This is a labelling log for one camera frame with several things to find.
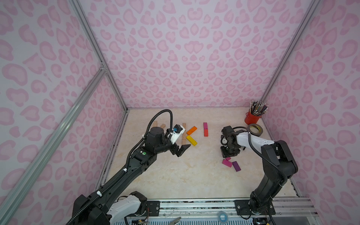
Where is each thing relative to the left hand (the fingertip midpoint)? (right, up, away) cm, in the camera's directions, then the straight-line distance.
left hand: (187, 140), depth 73 cm
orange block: (+4, +2, +33) cm, 33 cm away
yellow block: (+4, -4, +28) cm, 28 cm away
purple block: (+31, -19, +15) cm, 39 cm away
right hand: (+26, -12, +20) cm, 35 cm away
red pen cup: (+49, +11, +32) cm, 59 cm away
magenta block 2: (+27, -14, +17) cm, 35 cm away
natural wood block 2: (-2, -3, +28) cm, 28 cm away
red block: (+14, +1, +31) cm, 34 cm away
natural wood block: (-2, +6, +36) cm, 37 cm away
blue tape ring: (+16, -39, -3) cm, 42 cm away
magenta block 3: (+26, -17, +17) cm, 36 cm away
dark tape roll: (+54, +5, +33) cm, 63 cm away
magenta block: (+15, +6, +35) cm, 39 cm away
